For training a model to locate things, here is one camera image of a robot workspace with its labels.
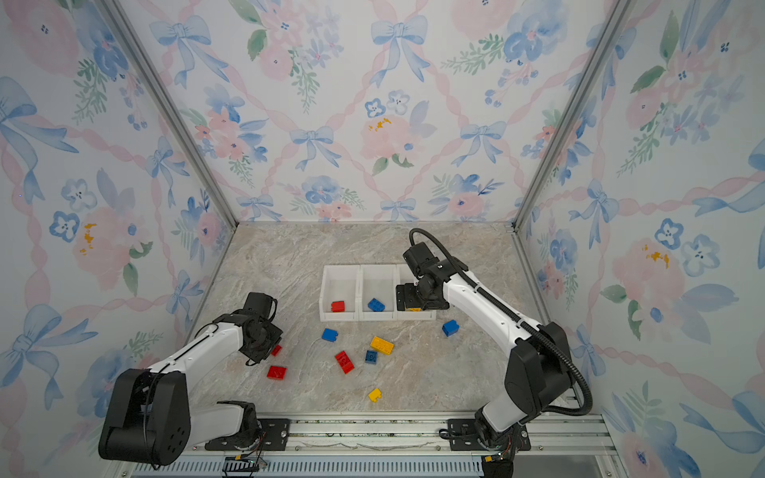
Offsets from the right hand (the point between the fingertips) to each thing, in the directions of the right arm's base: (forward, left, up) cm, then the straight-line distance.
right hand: (416, 301), depth 84 cm
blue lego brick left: (-5, +26, -13) cm, 29 cm away
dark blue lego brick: (-12, +13, -11) cm, 21 cm away
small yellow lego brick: (-22, +11, -12) cm, 27 cm away
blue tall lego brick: (-2, -11, -12) cm, 16 cm away
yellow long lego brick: (-8, +10, -13) cm, 18 cm away
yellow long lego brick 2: (-7, +1, +7) cm, 10 cm away
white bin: (+9, +25, -12) cm, 29 cm away
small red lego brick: (+4, +24, -11) cm, 27 cm away
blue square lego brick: (+5, +12, -11) cm, 17 cm away
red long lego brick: (-11, +40, -9) cm, 43 cm away
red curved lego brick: (-13, +20, -11) cm, 27 cm away
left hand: (-7, +41, -11) cm, 43 cm away
